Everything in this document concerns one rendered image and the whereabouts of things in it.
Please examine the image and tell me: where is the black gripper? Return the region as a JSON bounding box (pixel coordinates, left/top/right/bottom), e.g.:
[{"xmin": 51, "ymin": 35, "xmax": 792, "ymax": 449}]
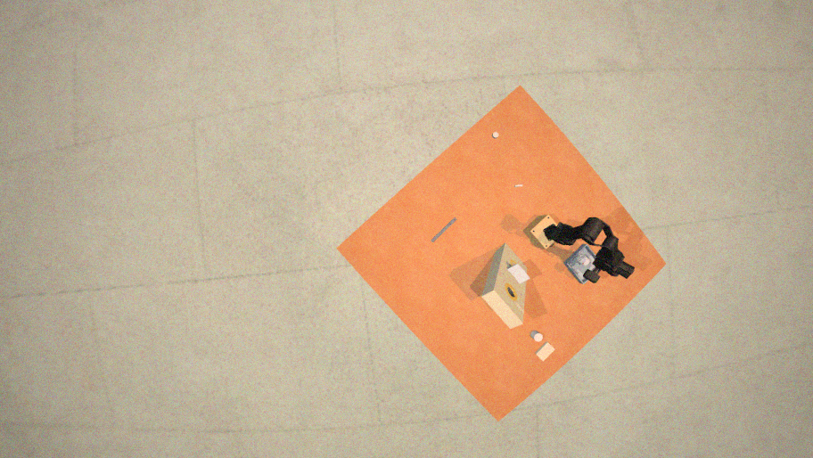
[{"xmin": 583, "ymin": 258, "xmax": 608, "ymax": 283}]

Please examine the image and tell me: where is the grey flat bar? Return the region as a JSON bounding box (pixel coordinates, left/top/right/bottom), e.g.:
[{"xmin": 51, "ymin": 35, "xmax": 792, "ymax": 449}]
[{"xmin": 431, "ymin": 217, "xmax": 456, "ymax": 242}]

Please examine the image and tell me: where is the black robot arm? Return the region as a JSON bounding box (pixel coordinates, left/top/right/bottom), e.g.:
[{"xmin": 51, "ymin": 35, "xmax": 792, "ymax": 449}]
[{"xmin": 543, "ymin": 217, "xmax": 635, "ymax": 279}]

